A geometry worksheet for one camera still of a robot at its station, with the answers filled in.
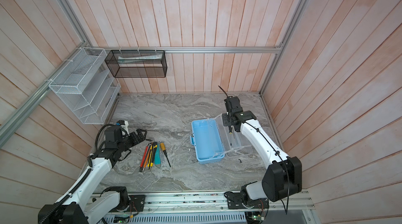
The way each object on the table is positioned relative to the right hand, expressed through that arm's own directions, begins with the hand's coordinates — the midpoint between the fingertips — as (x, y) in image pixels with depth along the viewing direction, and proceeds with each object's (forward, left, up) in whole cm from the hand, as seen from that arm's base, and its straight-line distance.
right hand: (230, 116), depth 85 cm
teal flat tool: (-18, +41, -17) cm, 48 cm away
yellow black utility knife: (-12, +43, -15) cm, 47 cm away
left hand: (-11, +49, -5) cm, 51 cm away
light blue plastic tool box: (-6, +8, -18) cm, 21 cm away
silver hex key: (-7, +48, -15) cm, 51 cm away
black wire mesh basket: (+38, +60, +8) cm, 72 cm away
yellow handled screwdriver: (-12, +39, -16) cm, 44 cm away
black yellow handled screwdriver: (-6, 0, -6) cm, 9 cm away
